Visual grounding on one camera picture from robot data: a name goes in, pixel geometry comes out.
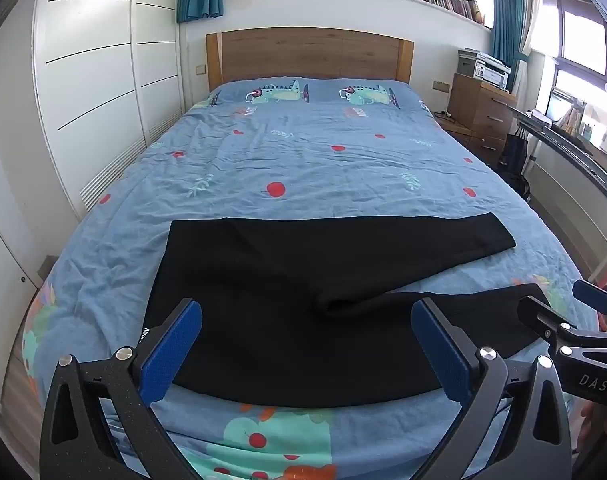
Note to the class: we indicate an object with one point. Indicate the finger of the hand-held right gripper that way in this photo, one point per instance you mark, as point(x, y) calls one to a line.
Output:
point(593, 296)
point(538, 315)

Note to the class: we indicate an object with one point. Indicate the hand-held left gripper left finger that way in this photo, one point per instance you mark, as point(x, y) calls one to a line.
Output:
point(171, 355)

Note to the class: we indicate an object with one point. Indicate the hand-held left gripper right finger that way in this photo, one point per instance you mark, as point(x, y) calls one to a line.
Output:
point(443, 355)

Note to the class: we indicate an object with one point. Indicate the black pants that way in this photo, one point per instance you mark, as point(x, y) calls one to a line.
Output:
point(283, 285)

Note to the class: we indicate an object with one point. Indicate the dark desk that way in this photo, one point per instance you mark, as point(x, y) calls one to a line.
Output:
point(568, 142)

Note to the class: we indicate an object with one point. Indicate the dark bag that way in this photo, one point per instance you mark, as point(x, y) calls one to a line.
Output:
point(514, 155)

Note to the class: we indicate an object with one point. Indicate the wooden drawer cabinet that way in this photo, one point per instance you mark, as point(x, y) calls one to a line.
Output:
point(483, 110)

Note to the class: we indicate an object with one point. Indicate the blue printed blanket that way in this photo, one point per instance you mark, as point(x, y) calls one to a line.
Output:
point(308, 170)

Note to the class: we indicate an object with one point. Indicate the white printer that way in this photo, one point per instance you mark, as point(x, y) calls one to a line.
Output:
point(483, 67)

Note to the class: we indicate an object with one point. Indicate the window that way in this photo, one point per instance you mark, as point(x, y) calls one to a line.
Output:
point(583, 35)

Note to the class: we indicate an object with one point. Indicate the dinosaur print pillow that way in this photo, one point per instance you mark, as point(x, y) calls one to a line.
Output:
point(373, 95)
point(273, 92)

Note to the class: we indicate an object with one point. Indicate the white wardrobe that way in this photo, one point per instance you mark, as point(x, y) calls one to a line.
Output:
point(83, 60)

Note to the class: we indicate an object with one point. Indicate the wooden headboard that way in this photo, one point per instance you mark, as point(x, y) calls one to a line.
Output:
point(308, 55)

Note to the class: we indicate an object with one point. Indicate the wall socket plate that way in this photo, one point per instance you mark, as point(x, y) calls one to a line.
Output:
point(441, 86)

